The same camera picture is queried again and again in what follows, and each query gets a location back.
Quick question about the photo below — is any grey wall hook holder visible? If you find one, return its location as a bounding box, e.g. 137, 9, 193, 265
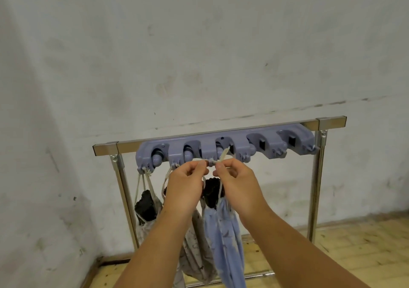
135, 123, 320, 174

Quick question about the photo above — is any person's left hand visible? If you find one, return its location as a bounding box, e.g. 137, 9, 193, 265
163, 160, 210, 217

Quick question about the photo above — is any black baseboard strip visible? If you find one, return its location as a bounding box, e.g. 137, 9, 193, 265
101, 255, 135, 265

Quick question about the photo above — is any person's right forearm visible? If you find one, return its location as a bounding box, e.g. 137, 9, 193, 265
239, 209, 371, 288

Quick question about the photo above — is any chrome clothes rack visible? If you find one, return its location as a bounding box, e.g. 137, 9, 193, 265
92, 115, 347, 288

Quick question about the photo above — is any person's left forearm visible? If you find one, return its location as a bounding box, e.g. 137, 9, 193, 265
113, 205, 196, 288

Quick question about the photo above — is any person's right hand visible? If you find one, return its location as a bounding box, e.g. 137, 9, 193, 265
212, 158, 272, 228

